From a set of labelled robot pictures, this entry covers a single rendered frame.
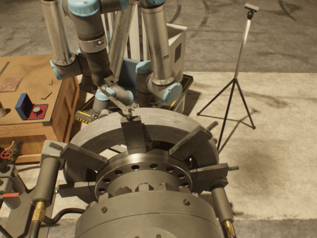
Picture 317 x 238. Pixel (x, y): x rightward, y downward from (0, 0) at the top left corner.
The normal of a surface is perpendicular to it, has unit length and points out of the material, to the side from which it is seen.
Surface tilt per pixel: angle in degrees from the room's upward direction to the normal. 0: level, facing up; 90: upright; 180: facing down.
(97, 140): 90
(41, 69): 0
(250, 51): 0
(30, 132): 90
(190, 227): 27
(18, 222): 0
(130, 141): 90
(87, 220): 44
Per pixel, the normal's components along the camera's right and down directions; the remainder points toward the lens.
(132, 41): -0.44, 0.61
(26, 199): 0.00, -0.73
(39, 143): 0.11, 0.67
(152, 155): 0.22, -0.73
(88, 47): -0.18, 0.68
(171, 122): 0.33, -0.24
